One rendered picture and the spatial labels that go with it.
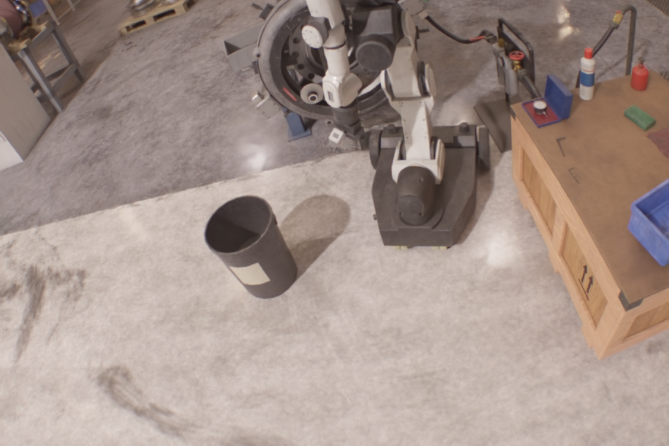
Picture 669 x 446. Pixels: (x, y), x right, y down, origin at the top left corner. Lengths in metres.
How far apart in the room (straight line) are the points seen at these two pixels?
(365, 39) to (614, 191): 0.95
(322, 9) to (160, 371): 1.66
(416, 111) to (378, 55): 0.54
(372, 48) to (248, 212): 0.99
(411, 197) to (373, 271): 0.41
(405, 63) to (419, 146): 0.40
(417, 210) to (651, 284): 0.95
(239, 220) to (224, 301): 0.39
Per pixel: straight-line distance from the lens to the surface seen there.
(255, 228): 2.13
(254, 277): 1.94
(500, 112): 2.65
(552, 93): 1.95
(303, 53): 2.28
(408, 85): 1.78
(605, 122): 1.88
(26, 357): 2.96
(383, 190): 2.06
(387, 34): 1.41
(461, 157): 2.14
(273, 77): 2.20
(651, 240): 1.43
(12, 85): 5.36
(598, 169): 1.67
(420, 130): 1.92
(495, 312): 1.83
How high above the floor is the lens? 1.62
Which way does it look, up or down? 43 degrees down
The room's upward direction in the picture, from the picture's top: 20 degrees counter-clockwise
